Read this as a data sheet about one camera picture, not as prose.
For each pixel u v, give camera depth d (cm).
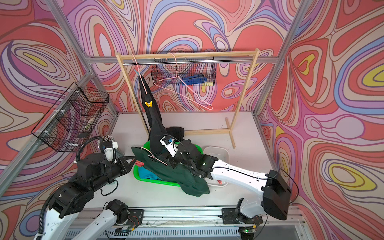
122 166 54
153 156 70
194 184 70
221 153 95
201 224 72
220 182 84
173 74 101
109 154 54
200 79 91
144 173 78
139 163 65
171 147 59
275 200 39
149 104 63
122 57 60
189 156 53
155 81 79
